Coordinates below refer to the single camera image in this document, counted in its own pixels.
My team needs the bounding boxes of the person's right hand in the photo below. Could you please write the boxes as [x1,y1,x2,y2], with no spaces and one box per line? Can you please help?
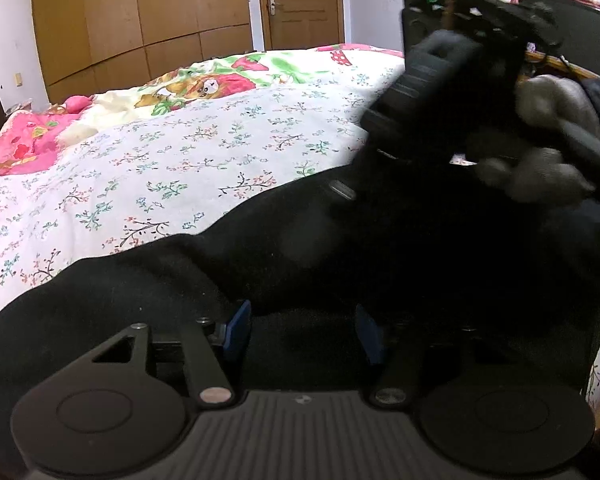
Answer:
[474,74,600,207]

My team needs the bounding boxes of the pink cartoon quilt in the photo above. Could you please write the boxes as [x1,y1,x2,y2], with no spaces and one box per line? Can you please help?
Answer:
[0,42,406,186]

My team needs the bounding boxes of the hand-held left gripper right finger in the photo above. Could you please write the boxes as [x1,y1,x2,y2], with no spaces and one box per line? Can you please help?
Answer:
[355,305,511,408]

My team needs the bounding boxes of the black television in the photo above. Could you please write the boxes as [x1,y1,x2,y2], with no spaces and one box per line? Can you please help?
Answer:
[402,0,600,82]

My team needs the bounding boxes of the black pants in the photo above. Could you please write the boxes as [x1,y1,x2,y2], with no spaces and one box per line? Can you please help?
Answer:
[0,157,600,411]

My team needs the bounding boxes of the white floral bed sheet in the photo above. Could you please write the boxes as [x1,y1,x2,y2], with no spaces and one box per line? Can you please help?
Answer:
[0,50,600,411]

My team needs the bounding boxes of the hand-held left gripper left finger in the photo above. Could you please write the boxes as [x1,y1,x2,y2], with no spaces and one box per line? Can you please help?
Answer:
[75,300,253,408]

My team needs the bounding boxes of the wooden door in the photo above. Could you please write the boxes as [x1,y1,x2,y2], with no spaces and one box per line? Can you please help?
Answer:
[257,0,346,53]

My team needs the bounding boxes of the pink soft toy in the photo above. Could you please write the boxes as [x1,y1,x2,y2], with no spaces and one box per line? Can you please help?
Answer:
[62,95,95,113]

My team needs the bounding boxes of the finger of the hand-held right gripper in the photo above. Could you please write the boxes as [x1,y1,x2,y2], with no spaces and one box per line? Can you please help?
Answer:
[325,130,412,207]

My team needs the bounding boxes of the wooden wardrobe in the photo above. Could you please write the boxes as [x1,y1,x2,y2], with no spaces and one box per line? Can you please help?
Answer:
[30,0,253,103]

